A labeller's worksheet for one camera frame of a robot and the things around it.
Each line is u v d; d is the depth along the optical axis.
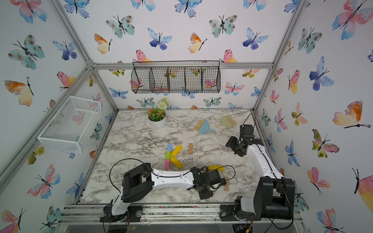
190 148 0.98
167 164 0.90
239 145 0.64
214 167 0.67
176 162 0.91
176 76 0.98
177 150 0.96
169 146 0.99
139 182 0.51
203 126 1.10
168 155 0.95
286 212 0.42
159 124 1.05
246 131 0.68
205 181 0.63
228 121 1.13
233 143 0.78
